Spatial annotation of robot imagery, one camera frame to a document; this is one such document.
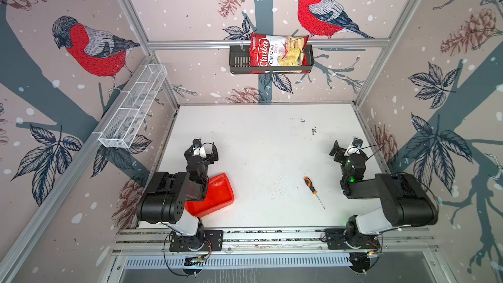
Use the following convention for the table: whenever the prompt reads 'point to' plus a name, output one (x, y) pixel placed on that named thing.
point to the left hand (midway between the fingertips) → (201, 144)
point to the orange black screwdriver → (310, 184)
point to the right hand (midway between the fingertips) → (345, 146)
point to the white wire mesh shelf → (132, 107)
